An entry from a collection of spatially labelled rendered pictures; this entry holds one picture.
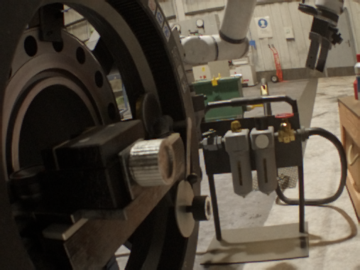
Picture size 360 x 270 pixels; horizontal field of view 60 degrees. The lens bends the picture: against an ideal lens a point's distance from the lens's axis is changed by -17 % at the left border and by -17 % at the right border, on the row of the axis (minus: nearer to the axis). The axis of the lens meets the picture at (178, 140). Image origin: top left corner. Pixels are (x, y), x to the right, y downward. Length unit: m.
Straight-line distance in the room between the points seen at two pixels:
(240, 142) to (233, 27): 0.42
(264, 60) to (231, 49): 10.18
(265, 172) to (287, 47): 9.95
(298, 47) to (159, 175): 10.87
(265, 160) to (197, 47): 0.46
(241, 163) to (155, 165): 0.97
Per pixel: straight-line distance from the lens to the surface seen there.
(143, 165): 0.33
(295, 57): 11.13
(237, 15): 1.04
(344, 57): 11.07
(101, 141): 0.33
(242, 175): 1.30
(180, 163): 0.65
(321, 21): 0.99
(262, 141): 1.25
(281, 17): 11.23
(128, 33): 0.70
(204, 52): 1.07
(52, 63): 0.59
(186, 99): 0.79
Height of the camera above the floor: 0.70
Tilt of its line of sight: 11 degrees down
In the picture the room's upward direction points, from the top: 10 degrees counter-clockwise
